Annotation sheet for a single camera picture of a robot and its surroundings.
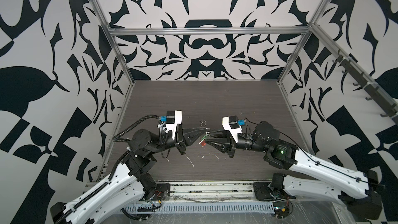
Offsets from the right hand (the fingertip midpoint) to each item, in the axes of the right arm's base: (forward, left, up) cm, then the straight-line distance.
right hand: (208, 137), depth 54 cm
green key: (0, +2, -1) cm, 2 cm away
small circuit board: (-18, -33, -38) cm, 53 cm away
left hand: (+1, +1, +5) cm, 5 cm away
